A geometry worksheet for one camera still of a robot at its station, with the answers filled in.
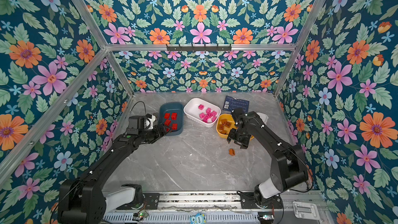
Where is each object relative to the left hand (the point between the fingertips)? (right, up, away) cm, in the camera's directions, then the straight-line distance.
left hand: (169, 129), depth 83 cm
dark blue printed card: (+38, +15, +29) cm, 50 cm away
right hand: (+37, -6, +1) cm, 37 cm away
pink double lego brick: (+23, +8, +22) cm, 32 cm away
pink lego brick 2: (+25, +5, +20) cm, 32 cm away
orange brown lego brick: (+29, -1, +15) cm, 33 cm away
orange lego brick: (+35, +1, +17) cm, 39 cm away
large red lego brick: (-6, +2, +18) cm, 19 cm away
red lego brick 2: (-2, +6, +21) cm, 22 cm away
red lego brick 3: (-1, -1, +17) cm, 17 cm away
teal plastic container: (-4, +8, +21) cm, 23 cm away
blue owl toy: (+17, -37, -15) cm, 44 cm away
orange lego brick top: (+31, +4, +18) cm, 36 cm away
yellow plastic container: (+32, +1, +18) cm, 37 cm away
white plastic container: (+17, +9, +23) cm, 30 cm away
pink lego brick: (+16, +13, +27) cm, 34 cm away
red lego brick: (-7, +6, +21) cm, 23 cm away
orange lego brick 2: (+31, -3, +13) cm, 34 cm away
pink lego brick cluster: (+19, +5, +20) cm, 28 cm away
